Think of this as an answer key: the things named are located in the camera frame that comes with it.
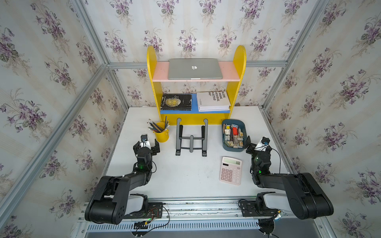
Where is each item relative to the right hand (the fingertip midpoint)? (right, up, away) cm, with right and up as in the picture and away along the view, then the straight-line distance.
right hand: (258, 139), depth 85 cm
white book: (-23, +25, +14) cm, 36 cm away
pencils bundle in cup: (-63, +7, +7) cm, 64 cm away
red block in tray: (-8, +5, +18) cm, 20 cm away
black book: (-50, +24, +16) cm, 58 cm away
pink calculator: (-16, -18, 0) cm, 25 cm away
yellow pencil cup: (-59, 0, +11) cm, 60 cm away
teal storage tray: (-10, +1, +16) cm, 19 cm away
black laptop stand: (-47, 0, +9) cm, 48 cm away
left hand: (-65, -1, +2) cm, 65 cm away
